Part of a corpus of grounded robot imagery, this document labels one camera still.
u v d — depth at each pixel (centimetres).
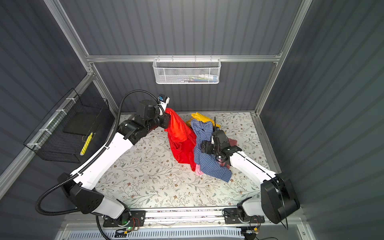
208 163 81
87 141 71
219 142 66
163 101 62
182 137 74
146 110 52
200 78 92
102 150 45
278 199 42
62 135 72
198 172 89
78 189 40
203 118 75
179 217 75
